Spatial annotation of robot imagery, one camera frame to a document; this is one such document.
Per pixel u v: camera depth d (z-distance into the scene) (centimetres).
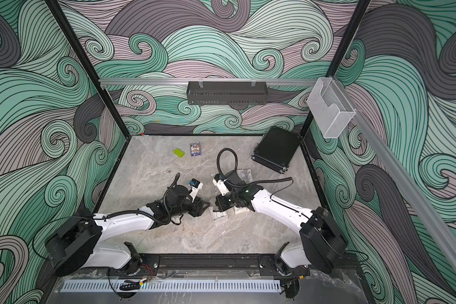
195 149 110
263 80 94
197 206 74
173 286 70
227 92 95
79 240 42
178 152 110
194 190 75
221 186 74
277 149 108
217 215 84
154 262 74
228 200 70
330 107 78
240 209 87
